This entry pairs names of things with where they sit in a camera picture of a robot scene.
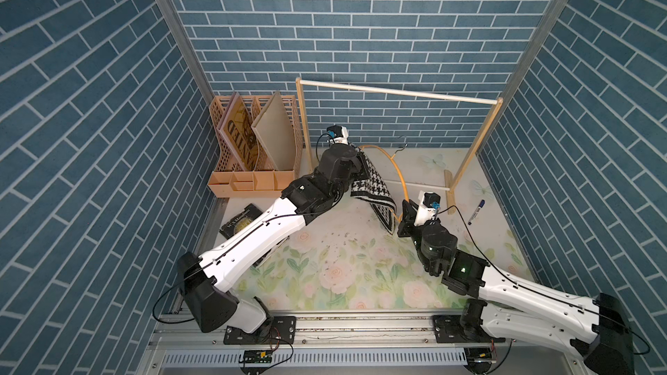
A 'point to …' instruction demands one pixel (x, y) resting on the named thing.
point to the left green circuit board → (258, 357)
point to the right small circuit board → (479, 356)
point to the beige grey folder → (276, 128)
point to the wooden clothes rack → (450, 181)
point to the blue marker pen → (481, 205)
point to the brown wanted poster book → (236, 127)
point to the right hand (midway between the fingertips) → (408, 203)
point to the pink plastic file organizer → (229, 180)
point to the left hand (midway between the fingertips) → (373, 156)
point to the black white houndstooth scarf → (373, 187)
